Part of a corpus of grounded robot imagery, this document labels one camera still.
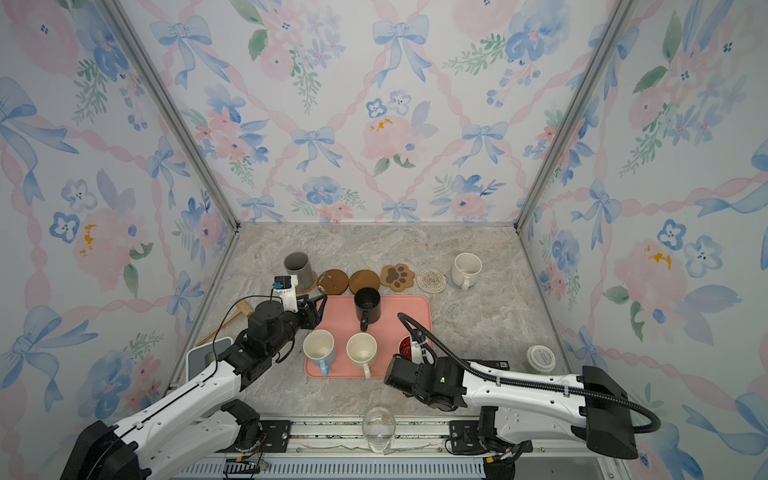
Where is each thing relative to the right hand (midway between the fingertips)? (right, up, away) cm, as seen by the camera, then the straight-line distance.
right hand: (410, 374), depth 78 cm
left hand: (-24, +20, +2) cm, 32 cm away
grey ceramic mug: (-35, +28, +18) cm, 48 cm away
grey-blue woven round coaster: (+17, +20, +23) cm, 35 cm away
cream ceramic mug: (-14, +3, +8) cm, 16 cm away
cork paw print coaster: (-2, +23, +26) cm, 35 cm away
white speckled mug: (+20, +26, +24) cm, 41 cm away
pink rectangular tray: (-20, +7, +1) cm, 21 cm away
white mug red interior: (-1, +9, -7) cm, 11 cm away
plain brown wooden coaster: (-15, +23, +26) cm, 38 cm away
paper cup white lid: (+35, +3, +3) cm, 36 cm away
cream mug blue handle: (-25, +5, +6) cm, 26 cm away
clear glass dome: (-8, -13, -2) cm, 15 cm away
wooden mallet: (-52, +14, +17) cm, 57 cm away
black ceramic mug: (-12, +16, +15) cm, 25 cm away
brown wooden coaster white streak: (-25, +22, +26) cm, 42 cm away
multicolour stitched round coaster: (+9, +22, +26) cm, 35 cm away
